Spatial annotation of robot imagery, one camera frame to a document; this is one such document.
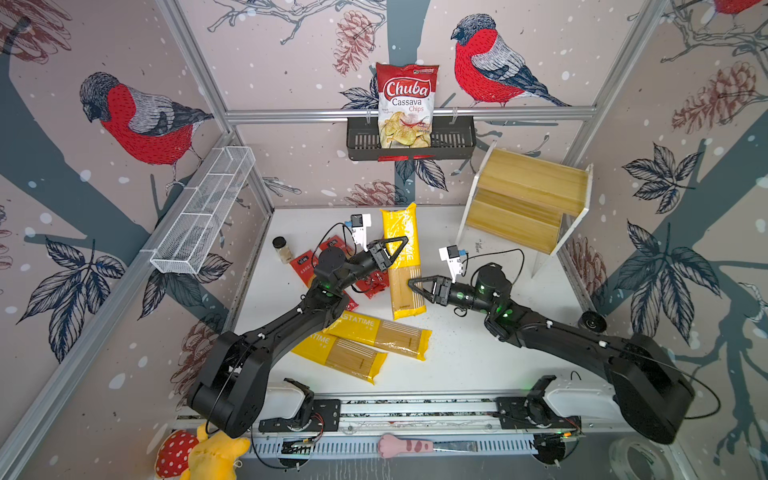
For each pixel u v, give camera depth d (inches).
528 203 31.3
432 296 26.0
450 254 27.6
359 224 26.8
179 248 27.5
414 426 28.6
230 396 16.2
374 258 25.6
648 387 16.4
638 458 26.5
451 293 26.1
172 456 25.0
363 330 33.8
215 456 24.5
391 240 27.5
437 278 26.3
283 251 39.1
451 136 37.4
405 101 33.5
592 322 30.6
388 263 26.6
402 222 27.5
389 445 27.1
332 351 32.7
